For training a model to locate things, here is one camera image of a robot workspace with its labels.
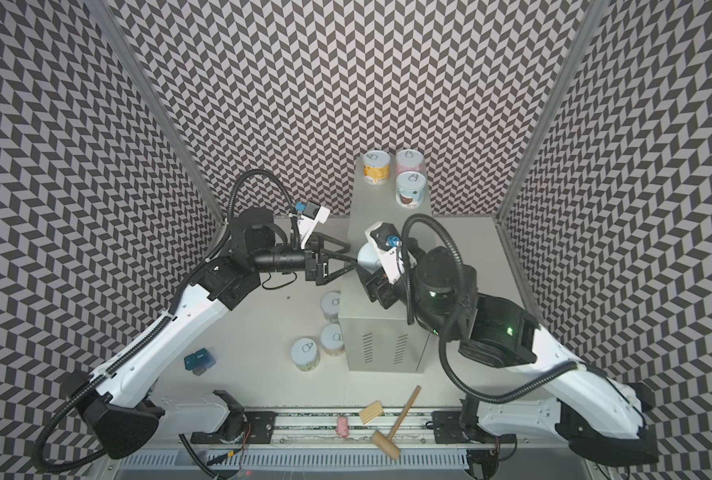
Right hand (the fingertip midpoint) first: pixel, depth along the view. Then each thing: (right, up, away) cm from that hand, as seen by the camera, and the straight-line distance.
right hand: (373, 261), depth 54 cm
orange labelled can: (-11, -24, +29) cm, 39 cm away
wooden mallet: (+4, -45, +16) cm, 48 cm away
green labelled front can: (-19, -27, +27) cm, 42 cm away
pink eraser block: (-8, -42, +19) cm, 47 cm away
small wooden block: (0, -40, +22) cm, 46 cm away
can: (-13, -16, +35) cm, 41 cm away
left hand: (-4, 0, +5) cm, 7 cm away
